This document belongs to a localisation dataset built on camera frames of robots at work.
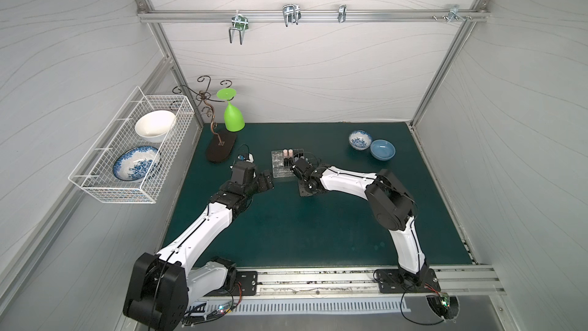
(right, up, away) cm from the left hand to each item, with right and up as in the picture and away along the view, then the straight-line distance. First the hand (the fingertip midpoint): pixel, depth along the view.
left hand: (263, 176), depth 85 cm
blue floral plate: (-34, +6, -20) cm, 40 cm away
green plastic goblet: (-14, +22, +8) cm, 27 cm away
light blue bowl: (+54, +9, +24) cm, 59 cm away
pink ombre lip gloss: (+10, +8, +11) cm, 17 cm away
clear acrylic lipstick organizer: (+4, 0, +18) cm, 19 cm away
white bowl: (-36, +18, -9) cm, 41 cm away
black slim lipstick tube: (+8, +4, +13) cm, 15 cm away
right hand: (+16, -7, +12) cm, 21 cm away
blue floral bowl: (+43, +14, +27) cm, 53 cm away
